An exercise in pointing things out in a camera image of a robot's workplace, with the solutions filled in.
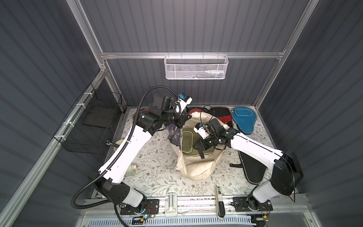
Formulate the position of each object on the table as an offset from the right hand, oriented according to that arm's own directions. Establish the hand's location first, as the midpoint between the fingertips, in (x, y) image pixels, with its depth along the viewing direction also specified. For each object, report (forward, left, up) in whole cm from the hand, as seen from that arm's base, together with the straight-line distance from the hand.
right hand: (198, 144), depth 82 cm
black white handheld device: (-30, -10, -9) cm, 33 cm away
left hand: (+2, +4, +22) cm, 23 cm away
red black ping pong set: (+35, -23, -12) cm, 43 cm away
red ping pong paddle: (+37, +2, -11) cm, 39 cm away
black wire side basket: (+1, +59, +14) cm, 61 cm away
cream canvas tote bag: (-14, +1, 0) cm, 14 cm away
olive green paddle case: (+8, +6, -5) cm, 11 cm away
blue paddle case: (+31, -39, -12) cm, 51 cm away
